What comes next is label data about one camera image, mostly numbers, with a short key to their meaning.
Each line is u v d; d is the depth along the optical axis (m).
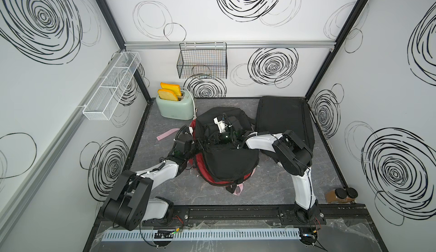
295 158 0.53
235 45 0.90
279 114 1.04
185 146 0.67
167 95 0.95
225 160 0.81
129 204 0.42
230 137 0.77
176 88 0.96
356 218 0.74
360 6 0.77
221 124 0.87
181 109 1.02
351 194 0.71
